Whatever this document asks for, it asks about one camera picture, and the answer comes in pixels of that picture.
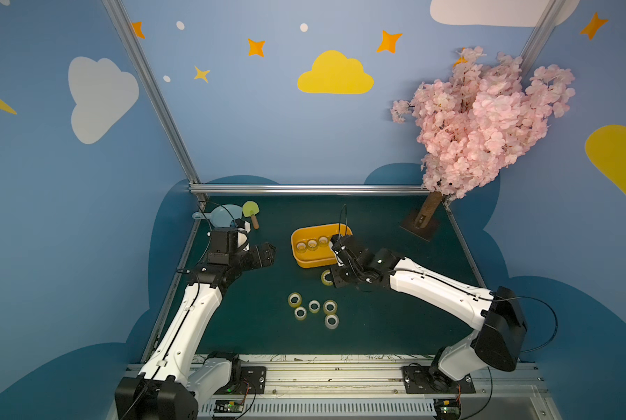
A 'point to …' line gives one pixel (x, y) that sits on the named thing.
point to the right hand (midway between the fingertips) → (336, 271)
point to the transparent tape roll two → (312, 244)
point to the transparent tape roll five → (323, 279)
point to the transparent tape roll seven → (314, 306)
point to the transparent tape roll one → (301, 247)
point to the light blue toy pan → (223, 215)
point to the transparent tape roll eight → (300, 313)
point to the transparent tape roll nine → (331, 322)
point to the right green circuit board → (448, 409)
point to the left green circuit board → (228, 406)
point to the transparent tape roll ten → (330, 302)
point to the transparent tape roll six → (294, 299)
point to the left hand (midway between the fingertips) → (263, 248)
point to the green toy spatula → (251, 208)
